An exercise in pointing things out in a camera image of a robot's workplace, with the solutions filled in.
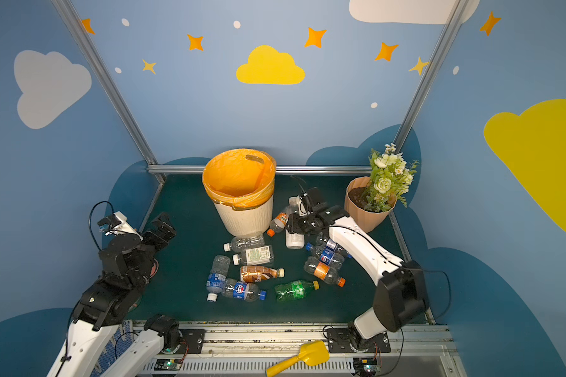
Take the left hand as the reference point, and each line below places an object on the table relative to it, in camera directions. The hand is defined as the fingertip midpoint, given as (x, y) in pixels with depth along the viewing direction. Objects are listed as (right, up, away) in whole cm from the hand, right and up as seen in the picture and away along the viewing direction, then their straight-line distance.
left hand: (160, 221), depth 66 cm
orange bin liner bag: (+15, +16, +35) cm, 41 cm away
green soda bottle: (+39, -25, +14) cm, 49 cm away
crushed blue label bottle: (+11, -22, +16) cm, 29 cm away
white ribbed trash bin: (+23, -2, +23) cm, 32 cm away
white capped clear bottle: (+39, -8, +13) cm, 42 cm away
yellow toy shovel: (+45, -42, +6) cm, 62 cm away
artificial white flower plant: (+74, +14, +18) cm, 78 cm away
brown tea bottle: (+26, -21, +18) cm, 38 cm away
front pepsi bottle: (+21, -25, +14) cm, 36 cm away
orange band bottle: (+50, -20, +20) cm, 58 cm away
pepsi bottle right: (+53, -14, +24) cm, 60 cm away
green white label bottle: (+23, -16, +24) cm, 37 cm away
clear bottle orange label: (+33, -4, +34) cm, 48 cm away
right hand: (+39, -2, +18) cm, 43 cm away
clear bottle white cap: (+18, -11, +27) cm, 35 cm away
